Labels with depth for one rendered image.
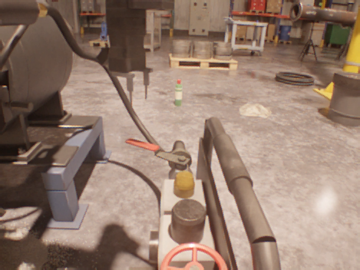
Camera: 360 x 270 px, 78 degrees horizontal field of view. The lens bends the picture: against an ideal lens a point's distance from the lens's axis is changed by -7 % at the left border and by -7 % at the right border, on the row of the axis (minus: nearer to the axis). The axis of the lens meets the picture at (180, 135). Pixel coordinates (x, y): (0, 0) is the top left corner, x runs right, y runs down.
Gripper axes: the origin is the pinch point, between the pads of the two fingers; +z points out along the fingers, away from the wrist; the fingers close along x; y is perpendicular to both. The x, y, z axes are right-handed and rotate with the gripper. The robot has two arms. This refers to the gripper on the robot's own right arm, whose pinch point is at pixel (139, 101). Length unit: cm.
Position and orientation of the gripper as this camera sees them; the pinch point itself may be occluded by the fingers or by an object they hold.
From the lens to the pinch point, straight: 50.6
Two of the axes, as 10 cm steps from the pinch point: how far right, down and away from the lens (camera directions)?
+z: -0.4, 9.0, 4.3
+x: -4.5, 3.7, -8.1
